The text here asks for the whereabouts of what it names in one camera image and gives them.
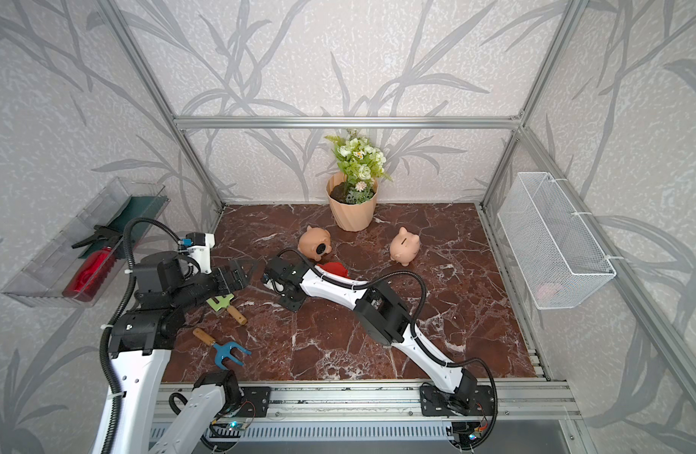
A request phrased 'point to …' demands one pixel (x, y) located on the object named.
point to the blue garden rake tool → (221, 352)
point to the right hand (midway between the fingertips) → (292, 296)
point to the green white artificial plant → (360, 163)
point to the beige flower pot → (349, 216)
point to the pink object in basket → (545, 290)
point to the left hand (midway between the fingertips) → (243, 265)
